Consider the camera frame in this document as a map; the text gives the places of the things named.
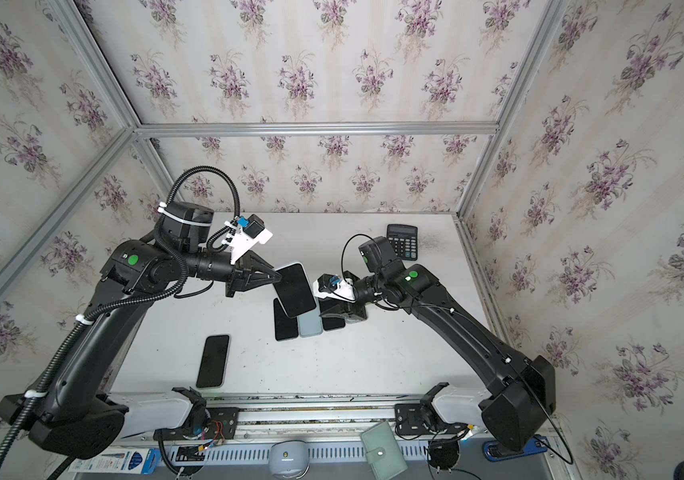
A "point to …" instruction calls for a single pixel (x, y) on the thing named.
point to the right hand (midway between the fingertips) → (321, 301)
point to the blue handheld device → (494, 451)
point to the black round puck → (443, 454)
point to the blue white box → (138, 461)
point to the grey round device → (289, 459)
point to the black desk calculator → (404, 240)
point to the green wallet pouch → (383, 451)
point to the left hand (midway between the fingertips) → (277, 269)
